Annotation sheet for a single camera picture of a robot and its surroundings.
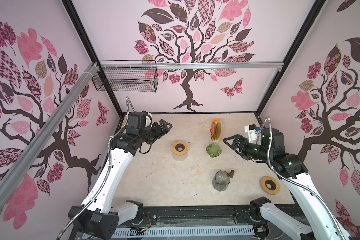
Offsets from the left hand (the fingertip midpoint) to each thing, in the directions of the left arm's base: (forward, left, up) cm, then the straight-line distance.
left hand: (167, 132), depth 71 cm
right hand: (-6, -29, +1) cm, 29 cm away
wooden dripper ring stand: (0, -5, -21) cm, 21 cm away
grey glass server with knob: (-17, -28, -20) cm, 38 cm away
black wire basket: (+43, +29, +4) cm, 52 cm away
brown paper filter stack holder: (+20, -31, -24) cm, 44 cm away
